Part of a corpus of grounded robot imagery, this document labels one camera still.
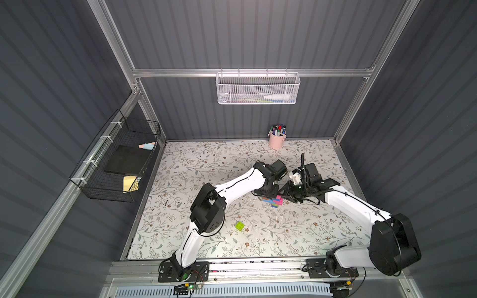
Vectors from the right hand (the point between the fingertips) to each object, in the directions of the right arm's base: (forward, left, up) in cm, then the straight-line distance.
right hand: (279, 195), depth 83 cm
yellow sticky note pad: (-8, +53, +24) cm, 59 cm away
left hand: (0, +2, -3) cm, 4 cm away
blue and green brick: (0, +1, -10) cm, 10 cm away
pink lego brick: (-1, -1, -3) cm, 4 cm away
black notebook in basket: (+5, +62, +19) cm, 65 cm away
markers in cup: (+42, -4, +2) cm, 42 cm away
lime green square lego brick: (-11, +18, -10) cm, 23 cm away
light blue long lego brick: (+1, +4, -7) cm, 8 cm away
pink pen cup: (+40, -3, -6) cm, 40 cm away
